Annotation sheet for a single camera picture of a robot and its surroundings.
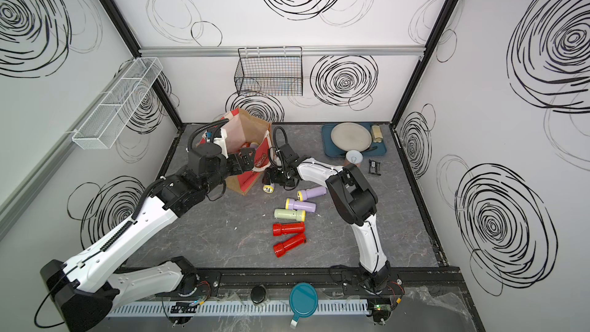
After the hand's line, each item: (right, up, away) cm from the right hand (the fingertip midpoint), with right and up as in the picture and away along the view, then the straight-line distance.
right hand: (269, 182), depth 95 cm
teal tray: (+28, +13, +16) cm, 35 cm away
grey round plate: (+38, +20, +19) cm, 47 cm away
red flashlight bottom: (+6, -20, -17) cm, 27 cm away
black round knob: (+1, -26, -31) cm, 41 cm away
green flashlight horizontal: (+13, -10, -10) cm, 19 cm away
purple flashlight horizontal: (+9, -7, -6) cm, 13 cm away
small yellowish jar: (+51, +21, +17) cm, 58 cm away
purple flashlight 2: (+14, -4, -4) cm, 15 cm away
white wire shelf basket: (-51, +22, -21) cm, 60 cm away
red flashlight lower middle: (+8, -15, -12) cm, 21 cm away
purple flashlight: (0, -2, -1) cm, 2 cm away
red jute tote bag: (-12, +22, +9) cm, 27 cm away
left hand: (-5, +14, -23) cm, 27 cm away
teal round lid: (+13, -29, -30) cm, 44 cm away
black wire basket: (+3, +47, +2) cm, 47 cm away
